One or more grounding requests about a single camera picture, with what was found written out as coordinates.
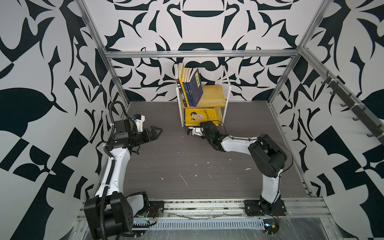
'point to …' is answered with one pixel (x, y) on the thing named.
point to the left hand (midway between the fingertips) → (155, 130)
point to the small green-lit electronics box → (271, 225)
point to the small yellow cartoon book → (194, 117)
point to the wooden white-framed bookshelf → (214, 96)
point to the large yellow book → (183, 91)
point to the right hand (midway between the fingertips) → (205, 118)
